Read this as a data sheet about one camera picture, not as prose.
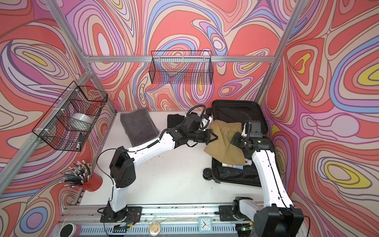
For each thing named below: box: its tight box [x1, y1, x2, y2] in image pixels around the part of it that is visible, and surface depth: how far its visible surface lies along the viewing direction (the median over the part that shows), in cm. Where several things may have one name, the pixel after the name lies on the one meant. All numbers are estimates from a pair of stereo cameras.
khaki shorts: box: [203, 119, 246, 166], surface depth 78 cm
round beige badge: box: [149, 221, 162, 237], surface depth 71 cm
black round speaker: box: [59, 223, 77, 237], surface depth 66 cm
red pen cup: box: [81, 171, 104, 192], surface depth 82 cm
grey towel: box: [119, 108, 160, 148], surface depth 107 cm
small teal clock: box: [198, 216, 213, 233], surface depth 70 cm
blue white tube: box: [222, 162, 244, 170], surface depth 89 cm
